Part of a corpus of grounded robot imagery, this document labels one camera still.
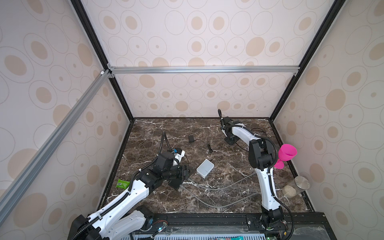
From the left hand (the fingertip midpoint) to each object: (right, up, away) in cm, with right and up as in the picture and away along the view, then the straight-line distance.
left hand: (194, 170), depth 75 cm
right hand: (+29, +14, +31) cm, 45 cm away
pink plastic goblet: (+51, +8, +7) cm, 52 cm away
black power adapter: (-2, +14, +33) cm, 36 cm away
